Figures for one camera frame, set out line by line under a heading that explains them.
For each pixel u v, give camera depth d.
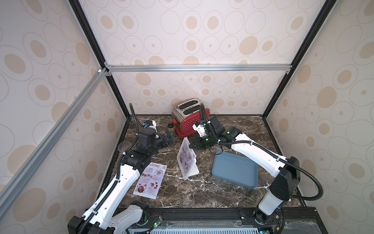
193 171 0.88
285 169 0.45
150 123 0.67
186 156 0.81
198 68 0.93
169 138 0.66
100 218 0.38
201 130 0.70
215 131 0.59
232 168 0.92
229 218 0.75
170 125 1.02
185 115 0.96
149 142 0.54
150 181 0.86
